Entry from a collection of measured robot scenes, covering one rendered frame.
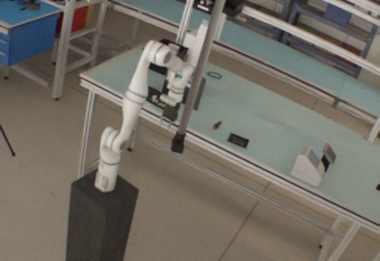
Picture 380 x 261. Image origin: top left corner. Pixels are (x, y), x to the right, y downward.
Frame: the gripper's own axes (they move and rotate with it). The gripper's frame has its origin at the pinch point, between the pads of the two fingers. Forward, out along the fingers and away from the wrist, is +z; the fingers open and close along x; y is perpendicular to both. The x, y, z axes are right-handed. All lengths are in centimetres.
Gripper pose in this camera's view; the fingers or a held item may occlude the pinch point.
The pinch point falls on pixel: (163, 129)
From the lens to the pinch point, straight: 237.1
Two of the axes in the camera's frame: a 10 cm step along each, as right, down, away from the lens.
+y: 5.3, -3.2, 7.8
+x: -8.1, -4.7, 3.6
